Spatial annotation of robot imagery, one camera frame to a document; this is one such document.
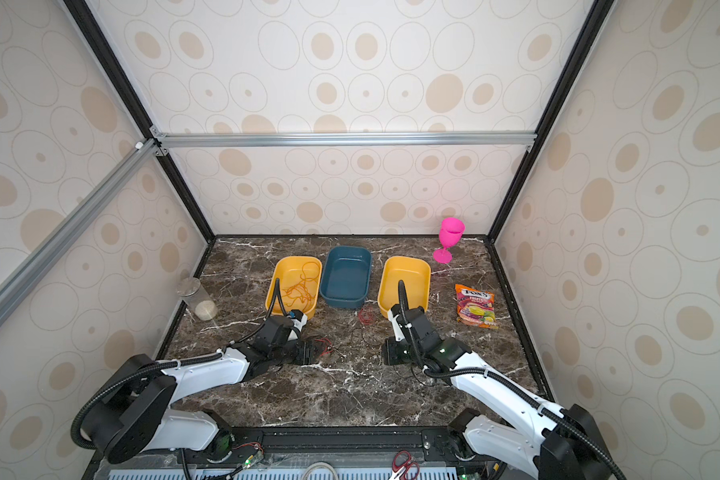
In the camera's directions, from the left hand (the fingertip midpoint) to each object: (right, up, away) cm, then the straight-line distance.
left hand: (323, 346), depth 87 cm
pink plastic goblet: (+42, +35, +15) cm, 56 cm away
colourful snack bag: (+48, +10, +10) cm, 50 cm away
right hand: (+18, +1, -6) cm, 19 cm away
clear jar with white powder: (-37, +15, -2) cm, 40 cm away
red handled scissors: (+22, -24, -17) cm, 37 cm away
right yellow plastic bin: (+31, +21, +22) cm, 43 cm away
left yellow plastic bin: (-16, +21, +22) cm, 35 cm away
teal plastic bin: (+6, +20, +19) cm, 28 cm away
